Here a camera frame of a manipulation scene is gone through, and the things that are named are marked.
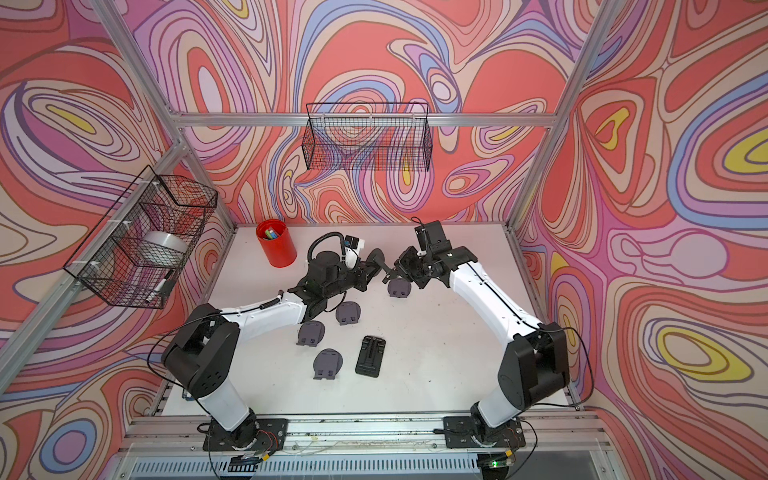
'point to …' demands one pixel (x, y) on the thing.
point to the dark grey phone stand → (376, 263)
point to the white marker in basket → (154, 292)
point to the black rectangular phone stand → (370, 356)
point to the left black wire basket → (138, 250)
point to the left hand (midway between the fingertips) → (381, 267)
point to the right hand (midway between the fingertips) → (394, 275)
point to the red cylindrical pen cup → (277, 242)
